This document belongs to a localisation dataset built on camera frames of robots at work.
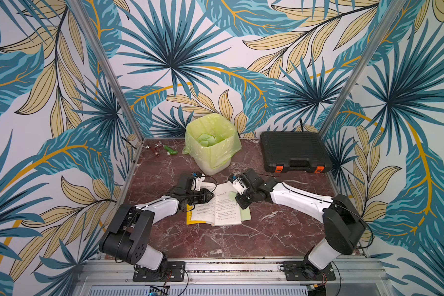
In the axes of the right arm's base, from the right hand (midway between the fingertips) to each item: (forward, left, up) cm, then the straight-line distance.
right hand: (237, 197), depth 87 cm
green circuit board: (-35, +35, -9) cm, 50 cm away
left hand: (+2, +12, -2) cm, 13 cm away
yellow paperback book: (-4, +8, -5) cm, 10 cm away
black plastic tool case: (+27, -35, +1) cm, 44 cm away
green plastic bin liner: (+35, +10, +15) cm, 39 cm away
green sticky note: (-6, -3, -6) cm, 9 cm away
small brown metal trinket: (+32, +46, -5) cm, 56 cm away
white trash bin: (+16, +14, -1) cm, 21 cm away
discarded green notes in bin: (+33, +14, +5) cm, 36 cm away
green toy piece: (+33, +37, -4) cm, 50 cm away
